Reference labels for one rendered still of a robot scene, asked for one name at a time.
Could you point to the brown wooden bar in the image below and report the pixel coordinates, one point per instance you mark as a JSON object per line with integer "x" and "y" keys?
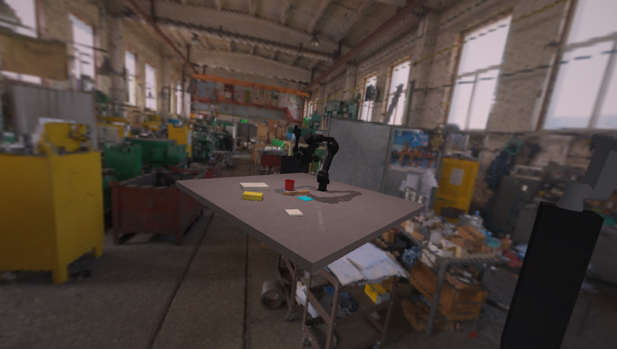
{"x": 287, "y": 193}

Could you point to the yellow rectangular block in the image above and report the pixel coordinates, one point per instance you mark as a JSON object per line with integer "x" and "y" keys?
{"x": 252, "y": 196}

